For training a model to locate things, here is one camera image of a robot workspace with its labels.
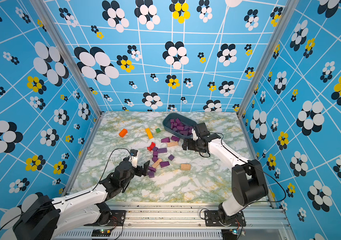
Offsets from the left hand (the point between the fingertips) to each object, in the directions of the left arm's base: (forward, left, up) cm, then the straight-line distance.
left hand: (144, 158), depth 85 cm
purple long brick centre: (+1, -11, -10) cm, 15 cm away
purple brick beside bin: (+20, -18, -9) cm, 29 cm away
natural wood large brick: (-2, -24, -7) cm, 25 cm away
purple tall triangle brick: (+20, -11, -10) cm, 25 cm away
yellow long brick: (+25, +1, -9) cm, 27 cm away
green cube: (+27, -5, -8) cm, 29 cm away
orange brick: (+24, +20, -8) cm, 32 cm away
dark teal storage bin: (+32, -21, -8) cm, 39 cm away
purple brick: (+35, -20, -7) cm, 41 cm away
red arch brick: (+15, -3, -8) cm, 17 cm away
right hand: (+8, -28, 0) cm, 29 cm away
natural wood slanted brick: (+1, -7, -8) cm, 11 cm away
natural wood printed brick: (+16, -15, -9) cm, 24 cm away
